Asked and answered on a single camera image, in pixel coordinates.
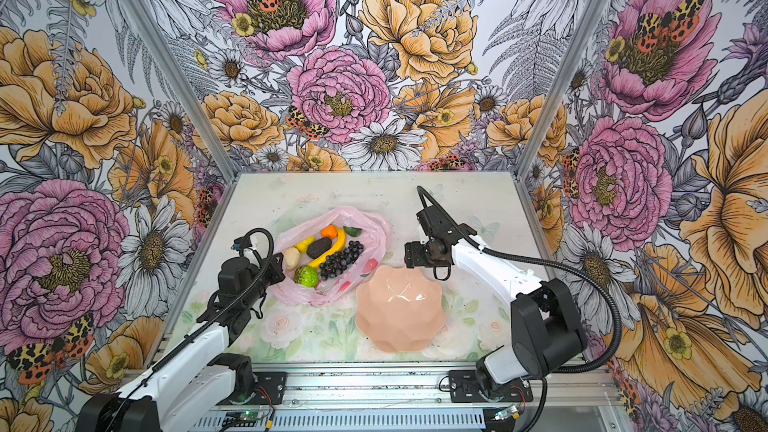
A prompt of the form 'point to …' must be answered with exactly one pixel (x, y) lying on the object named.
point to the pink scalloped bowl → (399, 309)
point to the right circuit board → (510, 411)
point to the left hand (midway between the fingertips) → (284, 262)
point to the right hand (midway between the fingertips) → (418, 267)
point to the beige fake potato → (292, 257)
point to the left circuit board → (240, 419)
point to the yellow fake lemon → (302, 246)
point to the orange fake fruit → (329, 231)
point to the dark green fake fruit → (352, 231)
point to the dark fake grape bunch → (336, 263)
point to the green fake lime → (306, 276)
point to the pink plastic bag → (375, 237)
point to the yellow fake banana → (339, 247)
